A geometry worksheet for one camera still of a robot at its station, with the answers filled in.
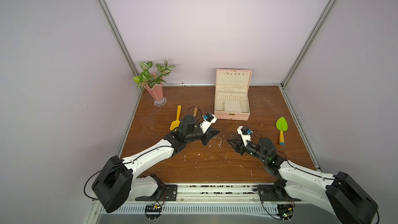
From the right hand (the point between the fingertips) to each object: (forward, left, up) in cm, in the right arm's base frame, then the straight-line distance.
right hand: (231, 134), depth 78 cm
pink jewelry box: (+29, -4, -9) cm, 31 cm away
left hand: (0, +7, +4) cm, 8 cm away
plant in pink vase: (+31, +47, +7) cm, 57 cm away
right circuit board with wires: (-30, -24, -16) cm, 42 cm away
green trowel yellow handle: (+15, -35, -16) cm, 41 cm away
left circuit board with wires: (-32, +38, -17) cm, 53 cm away
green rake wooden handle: (+23, +21, -12) cm, 34 cm away
